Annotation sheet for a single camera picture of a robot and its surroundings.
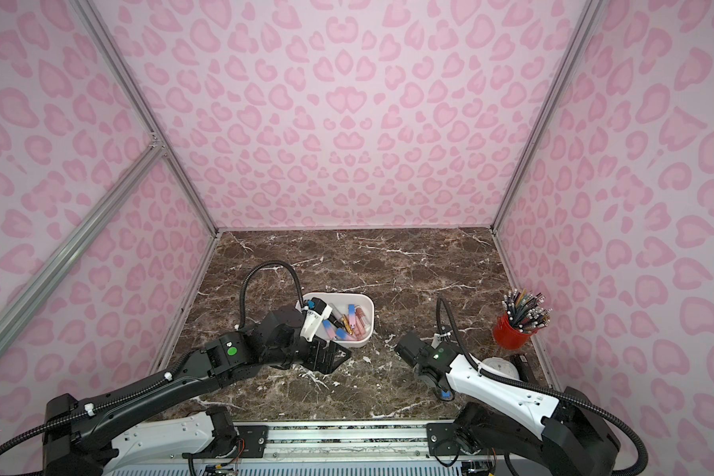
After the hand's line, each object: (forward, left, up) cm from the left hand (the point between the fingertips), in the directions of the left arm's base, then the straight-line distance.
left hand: (341, 351), depth 70 cm
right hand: (0, -24, -17) cm, 29 cm away
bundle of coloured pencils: (+13, -49, -4) cm, 51 cm away
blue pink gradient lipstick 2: (+12, +1, -17) cm, 20 cm away
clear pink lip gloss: (+17, -4, -17) cm, 24 cm away
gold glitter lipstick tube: (+15, 0, -16) cm, 22 cm away
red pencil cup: (+9, -47, -13) cm, 50 cm away
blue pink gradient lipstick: (+18, -1, -15) cm, 24 cm away
